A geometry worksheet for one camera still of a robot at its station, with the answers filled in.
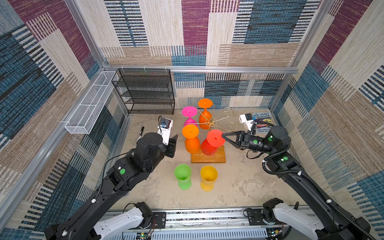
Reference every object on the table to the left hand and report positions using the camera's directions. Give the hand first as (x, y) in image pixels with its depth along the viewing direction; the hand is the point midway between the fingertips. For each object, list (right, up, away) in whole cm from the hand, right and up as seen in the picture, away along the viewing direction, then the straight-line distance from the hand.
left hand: (173, 132), depth 63 cm
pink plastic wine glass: (+7, +10, +12) cm, 17 cm away
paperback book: (+61, +9, +50) cm, 79 cm away
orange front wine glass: (+8, -5, +11) cm, 15 cm away
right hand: (+20, -3, -2) cm, 20 cm away
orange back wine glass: (+14, +14, +15) cm, 25 cm away
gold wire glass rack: (+17, +5, +9) cm, 20 cm away
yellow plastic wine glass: (+16, -23, +17) cm, 33 cm away
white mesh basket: (-57, +6, +27) cm, 64 cm away
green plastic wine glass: (+3, -23, +18) cm, 30 cm away
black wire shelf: (-26, +28, +49) cm, 62 cm away
